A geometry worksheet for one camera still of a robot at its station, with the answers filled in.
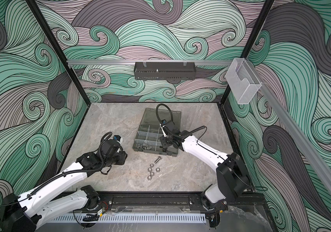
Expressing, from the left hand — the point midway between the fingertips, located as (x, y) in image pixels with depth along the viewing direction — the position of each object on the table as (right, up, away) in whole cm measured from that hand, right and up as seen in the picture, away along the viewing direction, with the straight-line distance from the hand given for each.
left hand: (125, 154), depth 80 cm
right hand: (+22, +8, +6) cm, 24 cm away
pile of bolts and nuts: (+15, -13, +3) cm, 20 cm away
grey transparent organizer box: (+11, +6, +17) cm, 21 cm away
